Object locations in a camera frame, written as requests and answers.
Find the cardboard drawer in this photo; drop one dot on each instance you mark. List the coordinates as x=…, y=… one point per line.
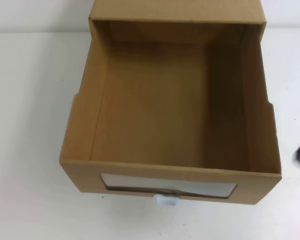
x=173, y=109

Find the white drawer handle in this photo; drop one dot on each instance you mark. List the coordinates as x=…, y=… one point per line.
x=164, y=200

